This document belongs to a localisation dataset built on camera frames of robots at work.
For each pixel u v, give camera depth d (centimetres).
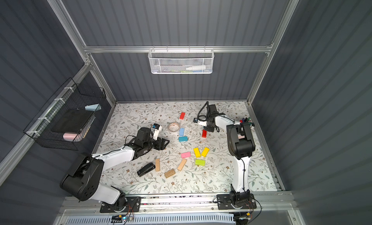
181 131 102
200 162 89
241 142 56
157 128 81
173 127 105
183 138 99
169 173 83
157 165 86
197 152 91
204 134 100
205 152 92
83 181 44
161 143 81
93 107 82
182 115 112
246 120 91
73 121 68
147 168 83
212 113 83
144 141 71
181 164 87
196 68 91
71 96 77
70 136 65
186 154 90
